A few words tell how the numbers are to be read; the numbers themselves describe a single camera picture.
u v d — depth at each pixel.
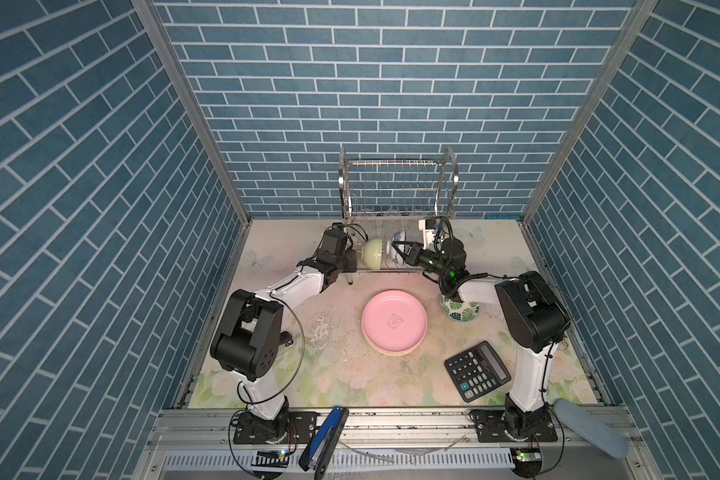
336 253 0.73
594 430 0.73
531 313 0.54
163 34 0.74
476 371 0.81
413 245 0.85
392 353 0.84
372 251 0.94
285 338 0.85
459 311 0.94
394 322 0.90
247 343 0.47
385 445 0.72
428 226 0.85
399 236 0.91
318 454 0.69
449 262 0.75
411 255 0.85
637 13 0.71
